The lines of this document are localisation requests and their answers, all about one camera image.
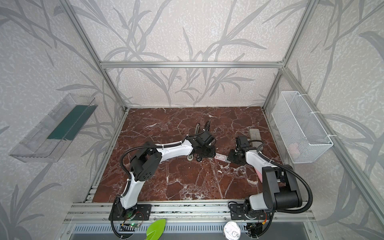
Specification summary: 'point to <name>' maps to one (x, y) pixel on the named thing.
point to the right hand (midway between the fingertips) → (231, 153)
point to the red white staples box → (221, 157)
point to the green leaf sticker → (156, 229)
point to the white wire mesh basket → (304, 138)
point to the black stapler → (203, 147)
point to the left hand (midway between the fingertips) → (218, 151)
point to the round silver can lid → (232, 231)
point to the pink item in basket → (294, 150)
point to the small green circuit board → (134, 225)
